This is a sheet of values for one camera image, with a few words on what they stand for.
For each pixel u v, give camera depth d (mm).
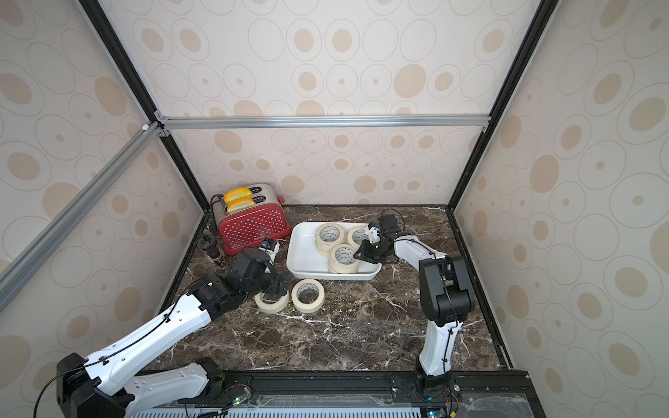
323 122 927
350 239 998
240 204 922
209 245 944
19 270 513
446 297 508
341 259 994
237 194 955
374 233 906
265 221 975
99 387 387
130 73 783
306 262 1021
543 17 686
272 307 872
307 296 921
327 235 1058
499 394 731
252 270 569
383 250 743
